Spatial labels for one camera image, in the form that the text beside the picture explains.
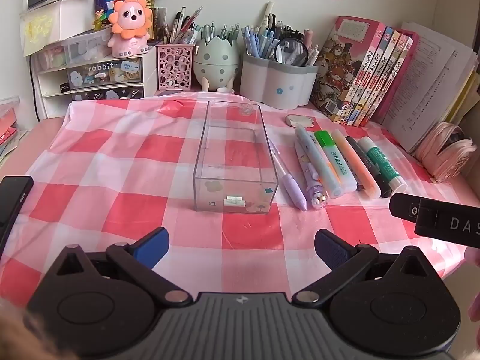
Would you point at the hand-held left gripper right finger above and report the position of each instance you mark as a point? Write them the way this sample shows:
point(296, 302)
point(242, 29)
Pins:
point(332, 249)

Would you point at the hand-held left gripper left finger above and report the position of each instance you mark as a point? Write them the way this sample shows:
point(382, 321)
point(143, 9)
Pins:
point(153, 245)

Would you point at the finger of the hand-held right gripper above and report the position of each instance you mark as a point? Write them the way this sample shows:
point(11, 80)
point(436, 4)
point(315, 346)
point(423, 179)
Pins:
point(405, 210)

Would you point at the green label glue stick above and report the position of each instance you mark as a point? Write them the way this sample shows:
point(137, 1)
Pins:
point(382, 163)

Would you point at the black marker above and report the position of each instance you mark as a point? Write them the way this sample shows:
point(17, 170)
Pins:
point(371, 168)

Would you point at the orange highlighter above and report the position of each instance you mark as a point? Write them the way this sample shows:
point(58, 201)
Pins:
point(358, 165)

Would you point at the purple cartoon glitter pen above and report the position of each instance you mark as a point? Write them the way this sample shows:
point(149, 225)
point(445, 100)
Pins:
point(309, 180)

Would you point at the green highlighter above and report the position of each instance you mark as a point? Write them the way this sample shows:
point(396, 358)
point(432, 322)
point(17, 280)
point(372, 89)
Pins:
point(335, 161)

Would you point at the light blue pastel pen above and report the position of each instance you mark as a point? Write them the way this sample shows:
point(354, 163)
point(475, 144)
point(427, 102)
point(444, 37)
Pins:
point(318, 157)

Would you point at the clear plastic pencil box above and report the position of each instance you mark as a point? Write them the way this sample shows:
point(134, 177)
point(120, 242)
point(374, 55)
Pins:
point(234, 157)

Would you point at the pink pencil case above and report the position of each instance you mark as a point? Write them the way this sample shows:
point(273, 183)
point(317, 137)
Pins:
point(446, 150)

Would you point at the pink checkered tablecloth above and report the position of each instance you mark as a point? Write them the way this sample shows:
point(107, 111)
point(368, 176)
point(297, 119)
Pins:
point(112, 157)

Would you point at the comic book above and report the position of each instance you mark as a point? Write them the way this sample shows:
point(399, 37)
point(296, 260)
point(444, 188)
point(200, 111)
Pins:
point(376, 77)
point(383, 78)
point(345, 63)
point(390, 80)
point(368, 75)

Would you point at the stack of printed papers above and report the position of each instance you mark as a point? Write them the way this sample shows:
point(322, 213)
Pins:
point(431, 82)

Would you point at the white eraser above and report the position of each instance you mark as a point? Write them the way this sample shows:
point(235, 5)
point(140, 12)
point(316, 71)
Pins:
point(300, 120)

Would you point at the black phone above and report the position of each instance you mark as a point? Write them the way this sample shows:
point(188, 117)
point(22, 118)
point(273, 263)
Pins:
point(13, 206)

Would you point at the white drawer organizer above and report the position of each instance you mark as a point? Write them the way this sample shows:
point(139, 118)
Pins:
point(101, 78)

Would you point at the grey flower-shaped pen holder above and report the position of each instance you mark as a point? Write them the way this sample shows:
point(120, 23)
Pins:
point(273, 82)

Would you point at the pink perforated pen holder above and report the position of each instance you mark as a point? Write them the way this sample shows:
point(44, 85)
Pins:
point(175, 67)

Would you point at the pile of pink books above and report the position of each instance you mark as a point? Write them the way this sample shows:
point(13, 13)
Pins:
point(7, 127)

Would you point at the magnifying glass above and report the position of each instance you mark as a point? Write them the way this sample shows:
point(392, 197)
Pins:
point(290, 52)

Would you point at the egg-shaped pen holder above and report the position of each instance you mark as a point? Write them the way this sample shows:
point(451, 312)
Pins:
point(215, 60)

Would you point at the clear storage box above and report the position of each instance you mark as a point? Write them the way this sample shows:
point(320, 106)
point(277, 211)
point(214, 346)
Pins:
point(88, 47)

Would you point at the bunch of pens, pink holder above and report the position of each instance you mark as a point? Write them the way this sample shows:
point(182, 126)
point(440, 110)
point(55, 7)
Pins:
point(182, 28)

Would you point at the pink lion toy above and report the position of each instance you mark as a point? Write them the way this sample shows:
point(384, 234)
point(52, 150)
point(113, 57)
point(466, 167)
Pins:
point(129, 26)

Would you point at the bunch of pens, grey holder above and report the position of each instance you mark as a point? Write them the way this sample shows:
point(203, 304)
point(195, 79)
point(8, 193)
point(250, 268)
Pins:
point(262, 37)

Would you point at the clear jar with brown contents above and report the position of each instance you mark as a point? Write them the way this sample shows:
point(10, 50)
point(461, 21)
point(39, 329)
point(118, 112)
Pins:
point(159, 22)

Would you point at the bunch of pens, egg holder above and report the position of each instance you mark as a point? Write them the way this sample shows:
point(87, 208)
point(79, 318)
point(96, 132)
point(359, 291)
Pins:
point(221, 32)

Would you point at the small figure toy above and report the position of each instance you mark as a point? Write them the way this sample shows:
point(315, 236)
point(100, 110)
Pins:
point(100, 11)

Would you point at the white storage box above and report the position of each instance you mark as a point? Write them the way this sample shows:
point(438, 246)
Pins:
point(60, 22)

